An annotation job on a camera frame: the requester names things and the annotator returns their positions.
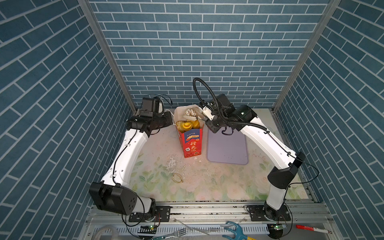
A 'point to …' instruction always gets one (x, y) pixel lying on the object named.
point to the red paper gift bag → (191, 140)
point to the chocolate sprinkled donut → (190, 112)
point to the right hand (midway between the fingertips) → (207, 119)
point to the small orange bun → (186, 126)
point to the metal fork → (177, 234)
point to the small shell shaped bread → (178, 124)
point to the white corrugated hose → (113, 231)
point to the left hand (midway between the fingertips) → (172, 117)
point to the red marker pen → (313, 229)
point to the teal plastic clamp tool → (239, 235)
